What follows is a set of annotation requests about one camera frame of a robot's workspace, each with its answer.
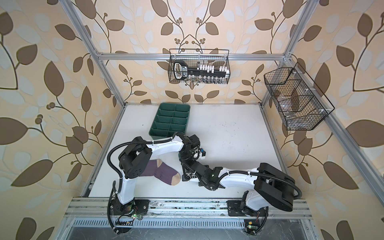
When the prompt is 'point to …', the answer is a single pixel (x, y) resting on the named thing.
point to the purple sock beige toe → (162, 171)
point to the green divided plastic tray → (169, 118)
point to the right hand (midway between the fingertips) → (200, 171)
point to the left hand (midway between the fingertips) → (195, 172)
